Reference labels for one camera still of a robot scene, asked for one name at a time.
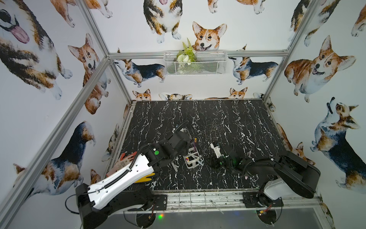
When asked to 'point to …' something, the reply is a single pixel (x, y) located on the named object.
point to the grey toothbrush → (174, 166)
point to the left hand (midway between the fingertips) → (185, 140)
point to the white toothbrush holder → (191, 159)
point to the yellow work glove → (145, 178)
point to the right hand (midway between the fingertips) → (206, 159)
